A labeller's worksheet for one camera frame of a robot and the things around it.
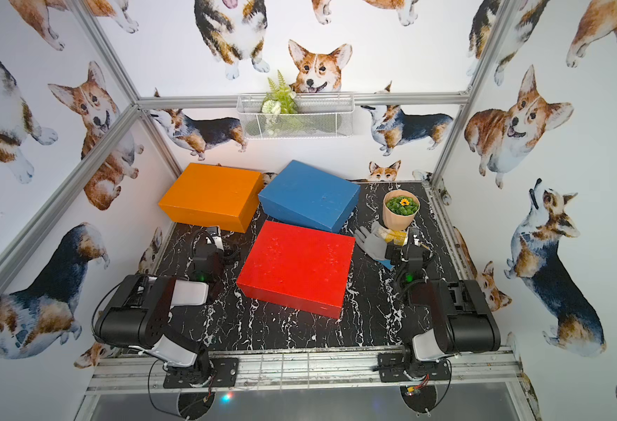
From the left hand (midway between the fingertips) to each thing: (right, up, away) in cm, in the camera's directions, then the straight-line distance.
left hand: (225, 235), depth 94 cm
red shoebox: (+28, -9, -10) cm, 31 cm away
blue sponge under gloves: (+58, -9, -2) cm, 58 cm away
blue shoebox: (+31, +15, +9) cm, 36 cm away
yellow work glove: (+63, -1, +7) cm, 64 cm away
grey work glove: (+54, -3, +4) cm, 54 cm away
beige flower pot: (+64, +10, +4) cm, 65 cm away
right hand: (+64, -1, -2) cm, 64 cm away
